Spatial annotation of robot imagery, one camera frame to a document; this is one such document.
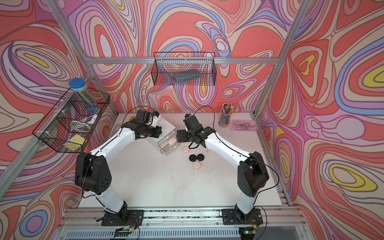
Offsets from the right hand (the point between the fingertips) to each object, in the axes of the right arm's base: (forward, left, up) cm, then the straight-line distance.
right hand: (184, 138), depth 85 cm
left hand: (+6, +14, -1) cm, 15 cm away
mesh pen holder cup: (+24, -29, -1) cm, 37 cm away
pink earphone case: (+4, +9, -8) cm, 12 cm away
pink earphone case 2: (+2, 0, -15) cm, 16 cm away
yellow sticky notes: (-13, +47, +17) cm, 52 cm away
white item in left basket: (+1, +46, +17) cm, 49 cm away
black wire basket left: (-1, +57, +15) cm, 59 cm away
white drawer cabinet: (+11, +12, -2) cm, 16 cm away
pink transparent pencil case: (+21, -45, -16) cm, 52 cm away
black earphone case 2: (-5, -9, -15) cm, 18 cm away
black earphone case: (-4, -4, -16) cm, 17 cm away
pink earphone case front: (-9, -6, -16) cm, 19 cm away
